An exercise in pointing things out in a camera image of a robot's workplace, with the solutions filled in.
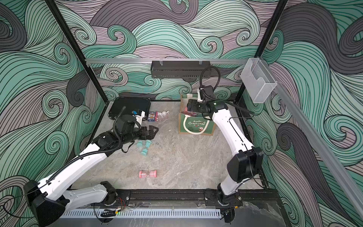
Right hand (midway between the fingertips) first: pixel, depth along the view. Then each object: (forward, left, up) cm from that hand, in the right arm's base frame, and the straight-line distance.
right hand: (192, 105), depth 81 cm
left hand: (-14, +22, -1) cm, 27 cm away
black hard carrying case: (+20, +55, -21) cm, 63 cm away
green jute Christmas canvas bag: (-2, -1, -17) cm, 17 cm away
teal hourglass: (-17, +30, -24) cm, 43 cm away
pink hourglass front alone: (-31, +28, -24) cm, 48 cm away
